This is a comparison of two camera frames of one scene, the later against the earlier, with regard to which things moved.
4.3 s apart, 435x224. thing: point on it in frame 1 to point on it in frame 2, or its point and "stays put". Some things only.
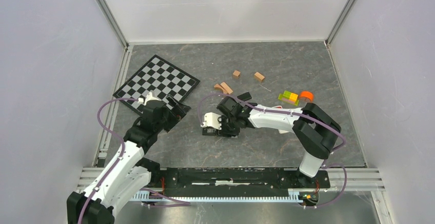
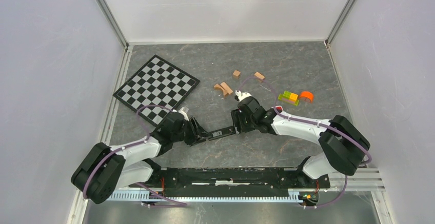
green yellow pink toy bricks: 289,97 stays put
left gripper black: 176,115 to 194,138
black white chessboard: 159,76 stays put
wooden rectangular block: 258,76 stays put
